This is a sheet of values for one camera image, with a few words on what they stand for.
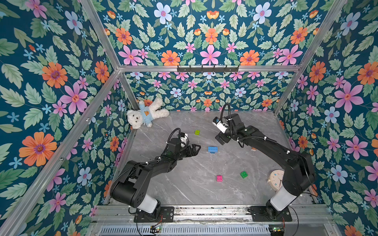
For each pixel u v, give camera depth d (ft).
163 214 2.41
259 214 2.37
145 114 3.53
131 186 1.46
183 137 2.73
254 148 1.95
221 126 2.47
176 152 2.34
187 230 2.51
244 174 2.82
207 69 3.04
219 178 2.76
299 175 1.47
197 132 3.45
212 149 3.12
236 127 2.17
